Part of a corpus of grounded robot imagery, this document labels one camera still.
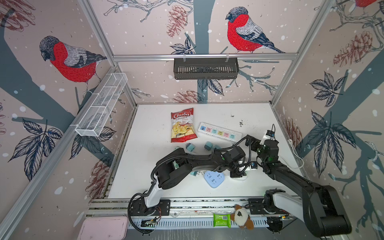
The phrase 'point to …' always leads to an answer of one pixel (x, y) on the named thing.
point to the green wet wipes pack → (222, 220)
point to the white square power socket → (241, 178)
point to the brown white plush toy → (242, 218)
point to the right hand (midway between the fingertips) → (252, 138)
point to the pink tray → (103, 228)
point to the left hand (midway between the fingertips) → (244, 172)
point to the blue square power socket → (214, 178)
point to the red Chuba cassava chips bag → (182, 128)
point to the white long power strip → (219, 132)
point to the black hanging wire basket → (206, 68)
